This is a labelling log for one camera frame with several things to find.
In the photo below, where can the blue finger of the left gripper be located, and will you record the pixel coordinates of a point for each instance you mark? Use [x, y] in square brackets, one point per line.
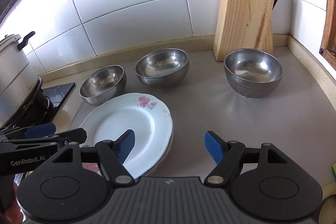
[40, 131]

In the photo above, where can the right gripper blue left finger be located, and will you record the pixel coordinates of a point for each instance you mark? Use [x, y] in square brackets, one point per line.
[112, 155]

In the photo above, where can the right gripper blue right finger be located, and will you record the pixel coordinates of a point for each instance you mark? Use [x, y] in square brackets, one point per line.
[227, 155]

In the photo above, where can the white plate pink flowers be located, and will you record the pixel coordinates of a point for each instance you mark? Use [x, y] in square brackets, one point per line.
[91, 167]

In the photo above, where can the white plate orange rim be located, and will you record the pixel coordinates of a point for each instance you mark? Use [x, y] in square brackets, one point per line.
[155, 167]

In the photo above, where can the white plate floral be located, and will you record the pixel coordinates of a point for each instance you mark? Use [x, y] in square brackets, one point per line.
[146, 115]

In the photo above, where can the steel bowl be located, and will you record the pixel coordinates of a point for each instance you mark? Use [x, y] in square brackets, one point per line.
[253, 73]
[163, 68]
[103, 85]

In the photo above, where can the black gas stove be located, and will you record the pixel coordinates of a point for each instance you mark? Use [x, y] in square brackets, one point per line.
[40, 107]

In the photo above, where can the large aluminium stock pot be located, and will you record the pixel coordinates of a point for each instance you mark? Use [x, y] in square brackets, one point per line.
[18, 78]

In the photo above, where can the yellow sponge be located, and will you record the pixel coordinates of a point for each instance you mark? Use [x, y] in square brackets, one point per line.
[333, 167]

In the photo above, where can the wooden knife block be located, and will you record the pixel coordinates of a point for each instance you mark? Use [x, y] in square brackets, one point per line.
[243, 24]

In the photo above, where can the wooden window frame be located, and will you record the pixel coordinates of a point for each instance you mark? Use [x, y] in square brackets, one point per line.
[327, 49]

